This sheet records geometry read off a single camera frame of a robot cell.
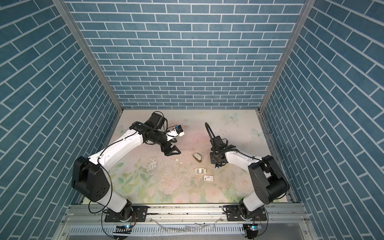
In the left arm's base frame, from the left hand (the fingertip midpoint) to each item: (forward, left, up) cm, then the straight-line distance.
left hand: (177, 145), depth 81 cm
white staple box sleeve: (-13, -17, -15) cm, 26 cm away
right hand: (0, -22, -15) cm, 26 cm away
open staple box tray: (-8, -13, -17) cm, 22 cm away
